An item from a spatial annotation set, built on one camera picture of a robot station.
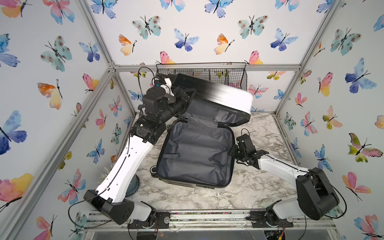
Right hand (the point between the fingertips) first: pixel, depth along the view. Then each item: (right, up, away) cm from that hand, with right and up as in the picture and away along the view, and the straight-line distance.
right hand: (230, 148), depth 89 cm
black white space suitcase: (-20, -2, +6) cm, 21 cm away
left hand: (-20, +28, -32) cm, 46 cm away
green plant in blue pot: (-53, -19, -8) cm, 57 cm away
